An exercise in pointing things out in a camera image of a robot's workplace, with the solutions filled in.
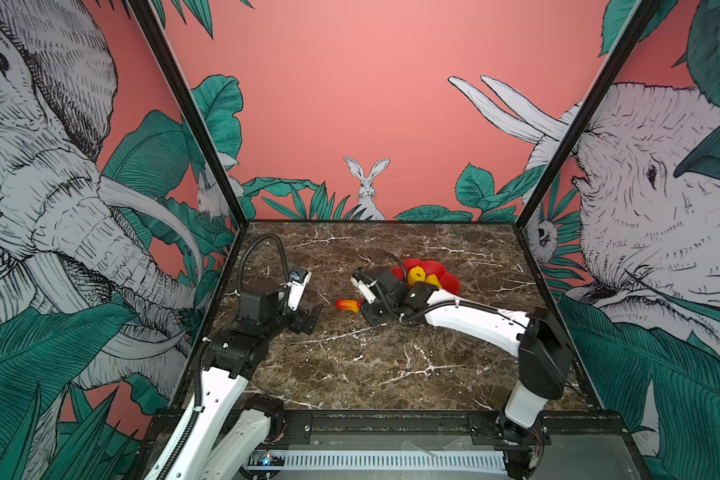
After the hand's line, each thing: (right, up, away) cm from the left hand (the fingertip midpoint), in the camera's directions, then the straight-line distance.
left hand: (303, 292), depth 73 cm
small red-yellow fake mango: (+9, -7, +22) cm, 25 cm away
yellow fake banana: (+38, 0, +26) cm, 46 cm away
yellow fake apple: (+32, +2, +25) cm, 41 cm away
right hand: (+14, -5, +9) cm, 17 cm away
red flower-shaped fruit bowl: (+43, 0, +28) cm, 52 cm away
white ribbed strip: (+23, -40, -3) cm, 47 cm away
